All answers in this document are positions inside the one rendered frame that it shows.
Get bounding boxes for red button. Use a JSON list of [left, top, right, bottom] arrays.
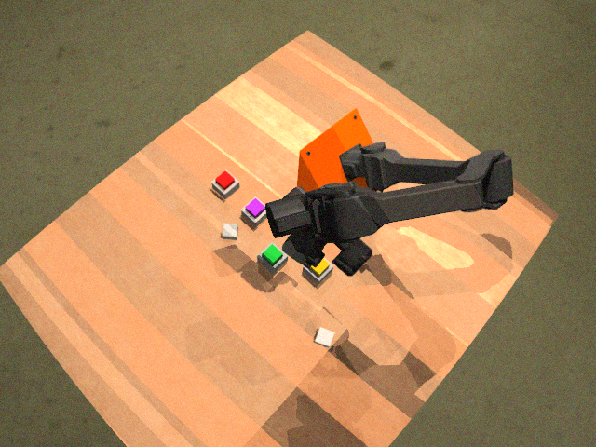
[[211, 170, 240, 199]]

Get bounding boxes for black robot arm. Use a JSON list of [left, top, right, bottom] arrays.
[[265, 142, 514, 269]]

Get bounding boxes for yellow button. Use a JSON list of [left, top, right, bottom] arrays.
[[303, 258, 334, 285]]

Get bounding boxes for purple button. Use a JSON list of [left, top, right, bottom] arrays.
[[240, 197, 267, 227]]

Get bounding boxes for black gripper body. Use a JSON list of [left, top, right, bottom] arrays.
[[283, 186, 372, 277]]

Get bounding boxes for green button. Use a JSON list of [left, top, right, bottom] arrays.
[[257, 242, 288, 275]]

